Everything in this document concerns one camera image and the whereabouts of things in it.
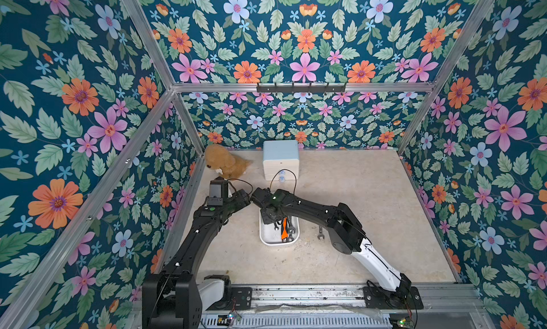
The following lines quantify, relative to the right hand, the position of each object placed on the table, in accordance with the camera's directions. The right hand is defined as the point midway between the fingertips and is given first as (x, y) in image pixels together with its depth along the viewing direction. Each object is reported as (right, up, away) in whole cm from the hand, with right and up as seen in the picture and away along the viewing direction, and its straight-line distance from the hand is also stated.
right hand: (271, 217), depth 94 cm
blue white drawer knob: (+5, +20, +7) cm, 21 cm away
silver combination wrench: (+9, -5, -6) cm, 12 cm away
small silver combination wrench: (+2, -3, -4) cm, 5 cm away
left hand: (-10, +11, -9) cm, 17 cm away
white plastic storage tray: (0, -7, -6) cm, 9 cm away
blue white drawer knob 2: (+4, +17, +10) cm, 20 cm away
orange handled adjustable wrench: (+6, -5, -6) cm, 10 cm away
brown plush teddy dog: (-23, +26, 0) cm, 35 cm away
